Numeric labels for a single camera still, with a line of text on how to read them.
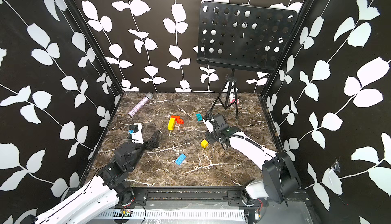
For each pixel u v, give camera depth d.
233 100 1.12
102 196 0.59
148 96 1.14
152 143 0.68
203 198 0.75
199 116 1.04
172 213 0.70
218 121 0.67
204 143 0.91
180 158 0.86
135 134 0.62
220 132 0.65
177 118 1.03
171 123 1.00
